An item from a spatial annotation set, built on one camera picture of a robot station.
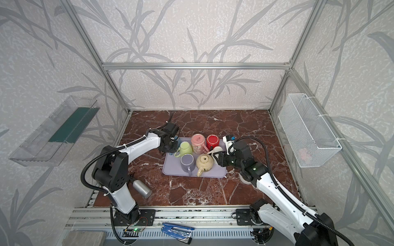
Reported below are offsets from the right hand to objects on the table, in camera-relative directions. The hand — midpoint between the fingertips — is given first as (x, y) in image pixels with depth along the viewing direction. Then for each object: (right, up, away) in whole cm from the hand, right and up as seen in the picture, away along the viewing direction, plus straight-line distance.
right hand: (216, 149), depth 78 cm
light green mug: (-17, -1, +10) cm, 20 cm away
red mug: (-1, +3, +15) cm, 15 cm away
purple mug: (-15, -9, +6) cm, 19 cm away
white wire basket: (+38, +7, -16) cm, 42 cm away
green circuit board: (-37, -36, -8) cm, 52 cm away
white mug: (0, -2, +10) cm, 10 cm away
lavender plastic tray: (-26, -13, +13) cm, 31 cm away
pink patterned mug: (-10, +3, +11) cm, 15 cm away
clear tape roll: (+16, -19, +5) cm, 25 cm away
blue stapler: (-17, -36, -10) cm, 41 cm away
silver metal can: (-39, -21, +2) cm, 44 cm away
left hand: (-24, 0, +15) cm, 29 cm away
